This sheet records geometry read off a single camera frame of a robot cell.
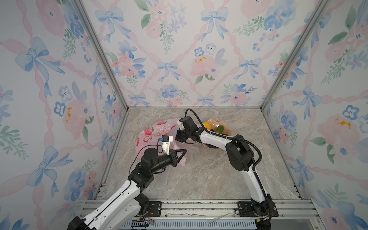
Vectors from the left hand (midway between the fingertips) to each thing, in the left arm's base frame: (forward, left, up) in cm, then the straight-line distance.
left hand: (187, 151), depth 71 cm
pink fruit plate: (+32, -20, -19) cm, 42 cm away
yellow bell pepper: (+27, -13, -13) cm, 32 cm away
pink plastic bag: (+12, +21, -5) cm, 24 cm away
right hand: (+18, +12, -14) cm, 26 cm away
